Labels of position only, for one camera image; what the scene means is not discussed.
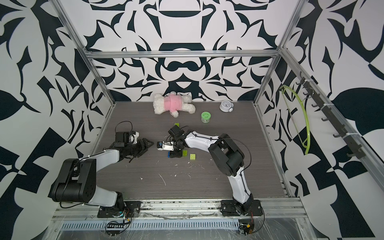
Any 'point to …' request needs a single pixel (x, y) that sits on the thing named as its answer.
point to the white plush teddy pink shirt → (173, 103)
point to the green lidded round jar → (205, 117)
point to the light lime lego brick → (192, 156)
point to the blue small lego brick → (169, 154)
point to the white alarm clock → (226, 106)
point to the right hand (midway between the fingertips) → (171, 147)
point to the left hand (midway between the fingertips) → (149, 143)
